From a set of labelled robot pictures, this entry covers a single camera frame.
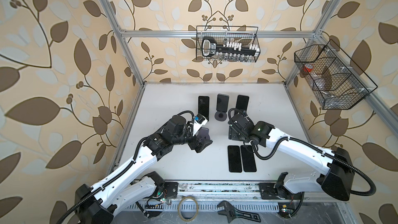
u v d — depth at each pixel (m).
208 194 0.74
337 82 0.73
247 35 0.91
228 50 0.85
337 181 0.39
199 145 0.64
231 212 0.68
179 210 0.67
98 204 0.39
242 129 0.58
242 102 0.94
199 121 0.62
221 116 1.04
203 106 0.96
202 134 0.89
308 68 0.87
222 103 0.94
